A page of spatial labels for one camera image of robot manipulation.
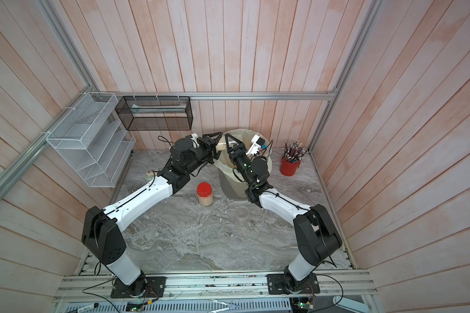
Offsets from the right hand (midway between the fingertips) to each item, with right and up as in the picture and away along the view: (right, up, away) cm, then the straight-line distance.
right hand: (223, 138), depth 72 cm
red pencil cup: (+33, -11, +29) cm, 45 cm away
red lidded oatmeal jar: (-9, -22, +16) cm, 29 cm away
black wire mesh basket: (-38, +19, +32) cm, 53 cm away
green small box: (-39, -15, +27) cm, 50 cm away
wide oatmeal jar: (+8, -31, +10) cm, 33 cm away
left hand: (+1, 0, +1) cm, 1 cm away
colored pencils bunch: (+35, -3, +26) cm, 44 cm away
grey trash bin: (+4, -21, +22) cm, 31 cm away
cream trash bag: (0, -9, +4) cm, 10 cm away
